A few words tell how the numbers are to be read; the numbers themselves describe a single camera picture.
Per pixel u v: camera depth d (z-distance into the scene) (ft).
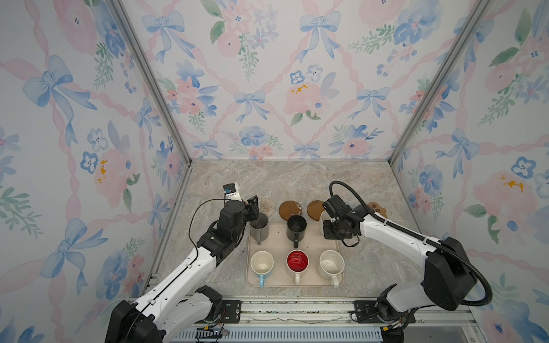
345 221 2.02
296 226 2.97
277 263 2.75
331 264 2.74
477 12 2.27
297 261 2.74
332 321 2.40
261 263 2.73
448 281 1.42
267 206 3.31
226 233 1.89
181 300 1.50
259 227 2.96
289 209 3.30
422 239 1.54
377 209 3.30
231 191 2.18
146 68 2.70
